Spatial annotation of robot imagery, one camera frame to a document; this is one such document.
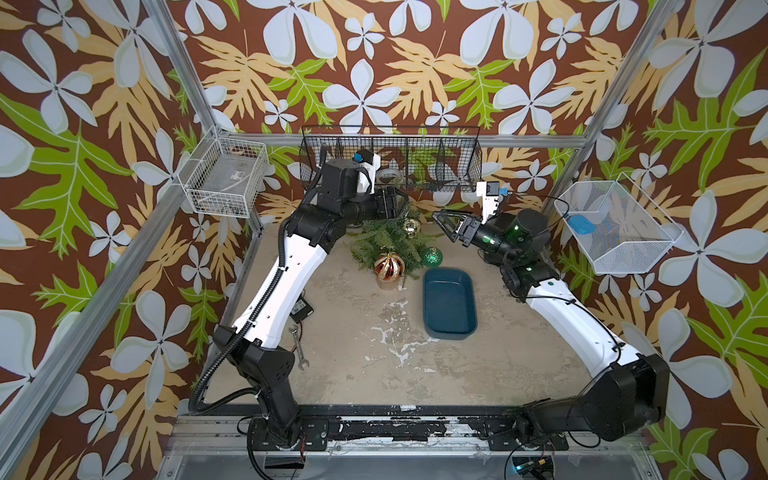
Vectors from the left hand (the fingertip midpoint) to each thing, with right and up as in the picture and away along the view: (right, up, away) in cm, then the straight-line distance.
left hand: (400, 193), depth 67 cm
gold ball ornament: (+4, -7, +9) cm, 12 cm away
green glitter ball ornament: (+9, -15, +9) cm, 19 cm away
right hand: (+8, -5, -1) cm, 10 cm away
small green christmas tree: (+2, -9, +7) cm, 12 cm away
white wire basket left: (-50, +9, +19) cm, 55 cm away
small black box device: (-31, -32, +28) cm, 52 cm away
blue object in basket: (+54, -6, +18) cm, 57 cm away
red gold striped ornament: (-2, -17, +3) cm, 17 cm away
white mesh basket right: (+62, -8, +13) cm, 63 cm away
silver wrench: (-28, -45, +19) cm, 57 cm away
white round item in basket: (-2, +13, +32) cm, 35 cm away
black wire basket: (+11, +18, +29) cm, 35 cm away
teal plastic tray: (+17, -30, +28) cm, 45 cm away
